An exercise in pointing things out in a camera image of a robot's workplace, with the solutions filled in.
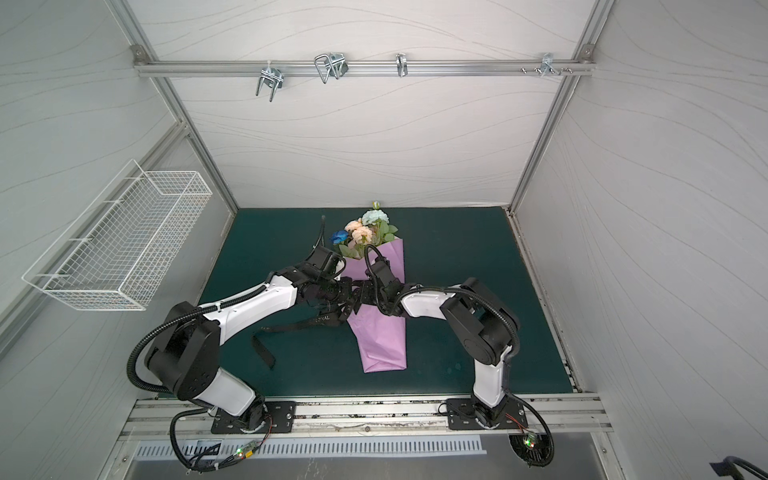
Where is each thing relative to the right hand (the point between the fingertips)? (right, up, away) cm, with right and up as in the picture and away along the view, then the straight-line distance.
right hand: (363, 284), depth 93 cm
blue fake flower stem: (-10, +15, +11) cm, 21 cm away
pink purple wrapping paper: (+6, -14, -9) cm, 18 cm away
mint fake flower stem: (+4, +20, +14) cm, 25 cm away
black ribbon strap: (-9, -10, -5) cm, 15 cm away
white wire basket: (-55, +11, -25) cm, 61 cm away
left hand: (0, -1, -6) cm, 6 cm away
